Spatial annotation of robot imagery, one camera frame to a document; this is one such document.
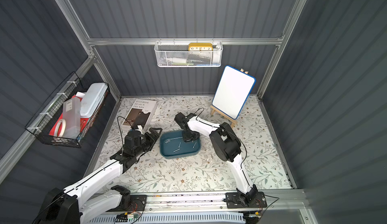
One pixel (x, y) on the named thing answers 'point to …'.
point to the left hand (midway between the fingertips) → (160, 133)
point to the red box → (83, 129)
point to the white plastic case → (91, 98)
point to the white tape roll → (64, 124)
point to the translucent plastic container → (71, 118)
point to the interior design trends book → (139, 105)
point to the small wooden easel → (233, 121)
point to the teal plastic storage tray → (173, 146)
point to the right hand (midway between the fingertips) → (193, 137)
